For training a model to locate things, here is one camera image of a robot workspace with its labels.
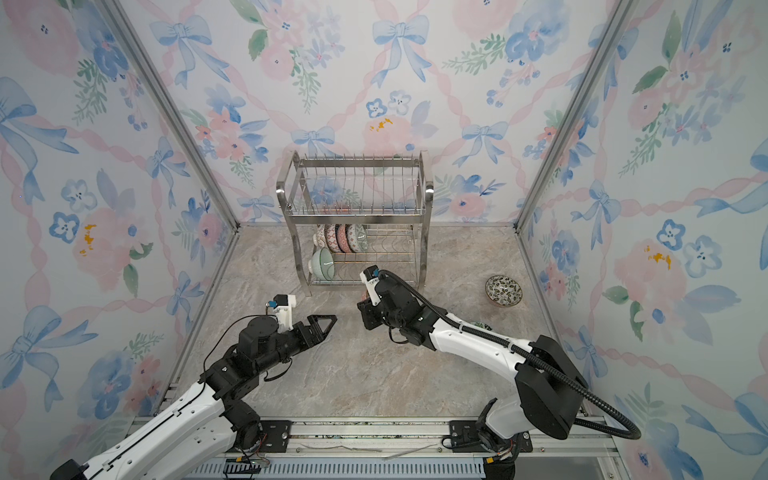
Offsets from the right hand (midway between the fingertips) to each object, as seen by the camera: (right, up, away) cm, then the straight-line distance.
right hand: (359, 302), depth 81 cm
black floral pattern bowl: (-8, +18, +20) cm, 28 cm away
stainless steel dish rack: (-4, +27, +35) cm, 44 cm away
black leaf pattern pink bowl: (+46, +1, +19) cm, 50 cm away
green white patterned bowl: (-3, +19, +22) cm, 29 cm away
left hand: (-7, -4, -6) cm, 10 cm away
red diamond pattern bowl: (-11, +18, +20) cm, 29 cm away
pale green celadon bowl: (-13, +10, +14) cm, 22 cm away
